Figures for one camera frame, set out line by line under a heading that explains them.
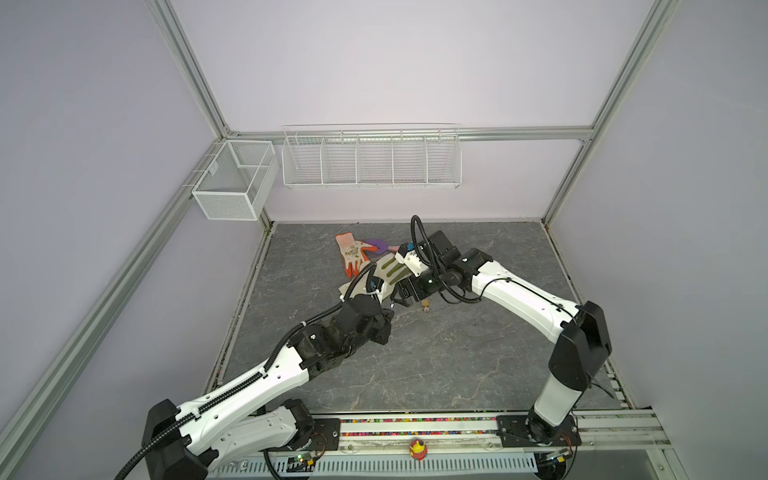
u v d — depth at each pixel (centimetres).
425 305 96
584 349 45
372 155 98
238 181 102
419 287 72
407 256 74
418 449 67
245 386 44
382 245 112
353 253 109
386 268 105
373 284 64
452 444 74
